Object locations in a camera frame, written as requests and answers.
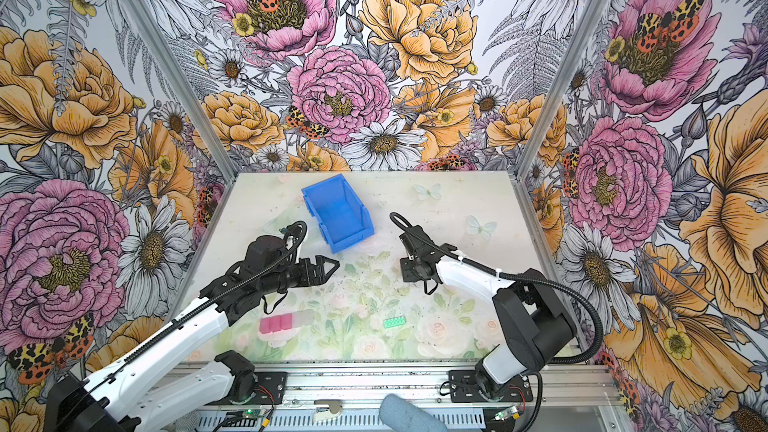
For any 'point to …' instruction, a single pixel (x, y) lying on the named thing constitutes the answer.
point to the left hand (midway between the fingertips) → (325, 275)
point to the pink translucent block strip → (286, 322)
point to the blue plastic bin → (342, 217)
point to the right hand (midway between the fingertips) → (413, 278)
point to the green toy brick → (396, 321)
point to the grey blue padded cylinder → (404, 416)
